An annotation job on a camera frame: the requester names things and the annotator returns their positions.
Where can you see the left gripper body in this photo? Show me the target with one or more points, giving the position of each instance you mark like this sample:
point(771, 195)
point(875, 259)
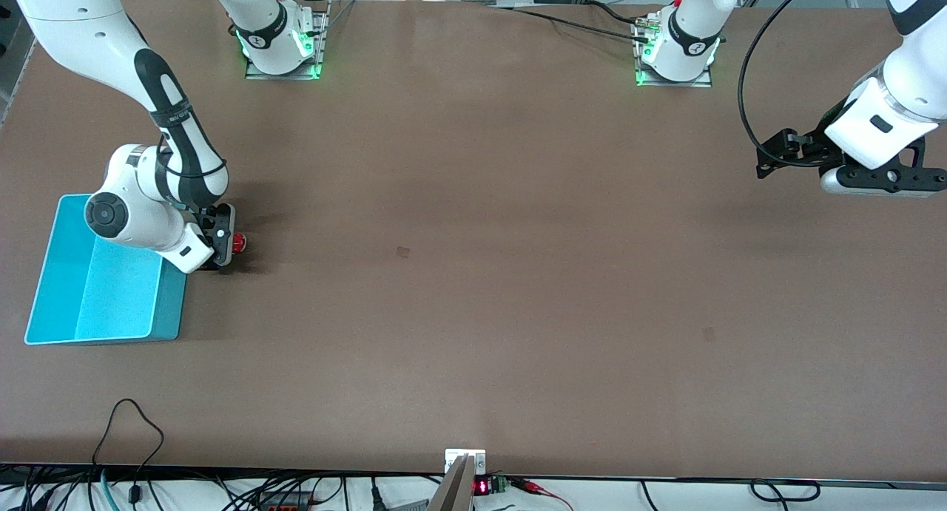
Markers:
point(816, 143)

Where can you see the white table clamp bracket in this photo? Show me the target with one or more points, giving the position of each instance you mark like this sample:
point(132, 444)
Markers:
point(477, 459)

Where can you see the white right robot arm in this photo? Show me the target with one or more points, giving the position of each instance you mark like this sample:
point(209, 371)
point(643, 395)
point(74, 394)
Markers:
point(74, 23)

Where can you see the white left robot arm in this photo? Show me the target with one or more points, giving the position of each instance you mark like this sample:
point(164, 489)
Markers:
point(688, 45)

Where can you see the red beetle toy car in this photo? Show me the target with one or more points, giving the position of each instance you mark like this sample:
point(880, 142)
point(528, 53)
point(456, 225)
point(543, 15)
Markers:
point(240, 243)

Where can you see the red LED display module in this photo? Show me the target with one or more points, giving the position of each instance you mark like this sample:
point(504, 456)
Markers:
point(482, 487)

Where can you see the green terminal block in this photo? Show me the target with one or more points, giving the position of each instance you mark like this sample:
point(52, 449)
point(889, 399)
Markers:
point(499, 485)

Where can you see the black power strip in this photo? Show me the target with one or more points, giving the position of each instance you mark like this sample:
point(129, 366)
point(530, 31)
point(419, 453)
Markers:
point(285, 500)

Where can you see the grey metal bar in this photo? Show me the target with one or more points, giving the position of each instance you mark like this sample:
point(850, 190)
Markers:
point(453, 492)

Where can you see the blue plastic box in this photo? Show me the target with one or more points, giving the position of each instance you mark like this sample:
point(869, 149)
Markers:
point(111, 304)

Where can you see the red alligator clip lead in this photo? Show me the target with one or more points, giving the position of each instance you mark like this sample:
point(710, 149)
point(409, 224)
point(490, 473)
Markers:
point(529, 486)

